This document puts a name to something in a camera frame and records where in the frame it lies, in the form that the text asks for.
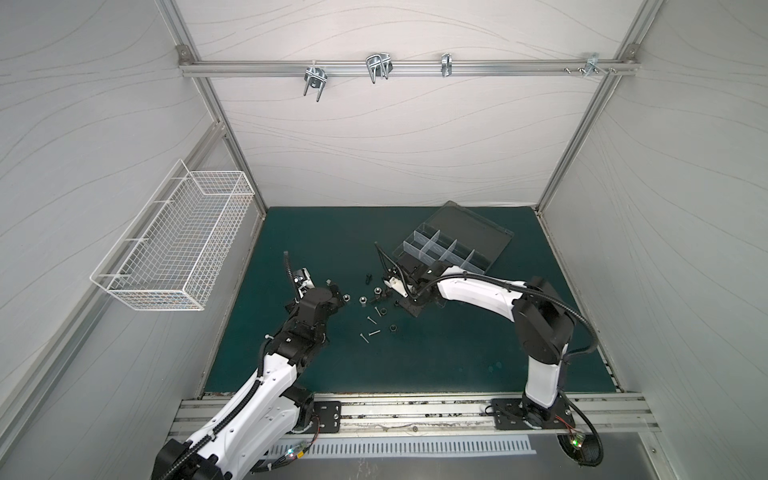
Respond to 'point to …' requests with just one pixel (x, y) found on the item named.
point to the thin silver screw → (361, 335)
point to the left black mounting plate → (329, 414)
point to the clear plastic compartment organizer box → (458, 236)
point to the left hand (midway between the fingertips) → (324, 284)
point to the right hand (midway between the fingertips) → (414, 293)
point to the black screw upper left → (369, 278)
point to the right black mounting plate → (518, 414)
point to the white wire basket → (173, 253)
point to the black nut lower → (393, 327)
